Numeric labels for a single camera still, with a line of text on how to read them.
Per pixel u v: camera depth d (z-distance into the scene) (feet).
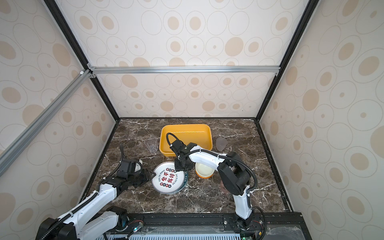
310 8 2.25
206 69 2.93
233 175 1.60
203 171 2.91
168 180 2.80
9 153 1.68
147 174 2.45
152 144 3.35
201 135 3.49
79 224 1.40
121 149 3.39
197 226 2.41
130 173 2.21
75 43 2.60
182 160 2.13
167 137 2.44
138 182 2.45
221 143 3.37
